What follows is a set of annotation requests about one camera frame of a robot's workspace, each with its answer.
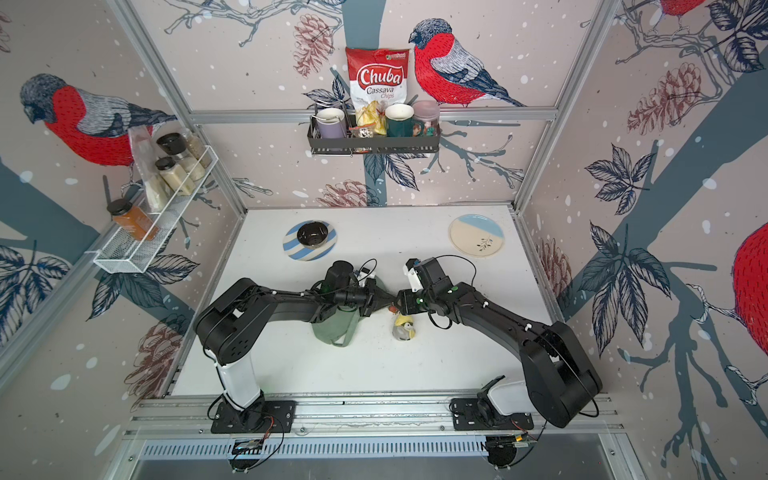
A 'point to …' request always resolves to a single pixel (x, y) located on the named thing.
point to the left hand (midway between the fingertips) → (400, 295)
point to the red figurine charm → (393, 309)
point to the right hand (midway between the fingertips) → (401, 298)
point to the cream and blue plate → (477, 235)
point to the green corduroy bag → (338, 326)
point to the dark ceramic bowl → (313, 234)
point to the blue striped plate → (295, 250)
